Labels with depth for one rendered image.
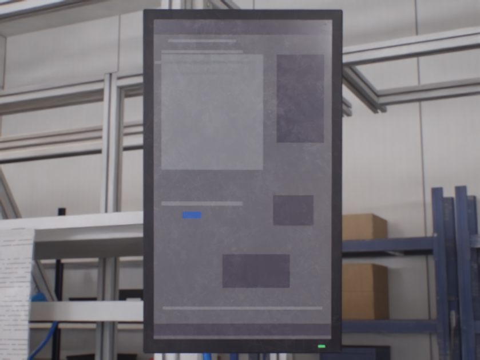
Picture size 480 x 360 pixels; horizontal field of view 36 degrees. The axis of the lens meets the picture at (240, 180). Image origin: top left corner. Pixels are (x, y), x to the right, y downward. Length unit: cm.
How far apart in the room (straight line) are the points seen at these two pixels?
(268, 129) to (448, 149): 370
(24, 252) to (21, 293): 8
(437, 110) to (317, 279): 376
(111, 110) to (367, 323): 243
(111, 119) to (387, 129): 291
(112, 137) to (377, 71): 303
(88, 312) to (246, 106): 67
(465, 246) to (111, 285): 244
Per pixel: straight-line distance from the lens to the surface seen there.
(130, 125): 279
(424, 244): 418
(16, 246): 159
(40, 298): 280
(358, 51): 203
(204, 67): 110
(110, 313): 156
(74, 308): 161
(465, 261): 414
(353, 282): 429
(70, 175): 591
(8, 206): 267
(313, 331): 112
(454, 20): 498
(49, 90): 237
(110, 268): 213
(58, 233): 165
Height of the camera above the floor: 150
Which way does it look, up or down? 10 degrees up
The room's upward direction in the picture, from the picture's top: straight up
